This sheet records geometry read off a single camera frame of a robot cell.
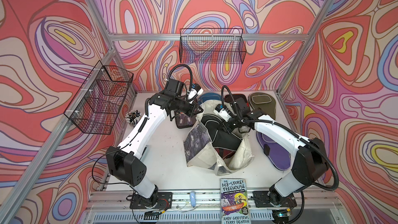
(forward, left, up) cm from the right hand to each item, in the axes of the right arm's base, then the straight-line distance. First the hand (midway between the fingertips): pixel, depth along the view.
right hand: (221, 130), depth 83 cm
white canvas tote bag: (-14, +12, +3) cm, 18 cm away
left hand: (+3, +9, +14) cm, 17 cm away
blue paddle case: (+34, +4, -8) cm, 35 cm away
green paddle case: (+30, -37, -12) cm, 49 cm away
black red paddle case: (+33, -9, -9) cm, 35 cm away
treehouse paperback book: (-32, -3, -11) cm, 34 cm away
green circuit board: (-36, +36, -15) cm, 53 cm away
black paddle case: (-2, +1, 0) cm, 2 cm away
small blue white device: (-30, +16, -10) cm, 36 cm away
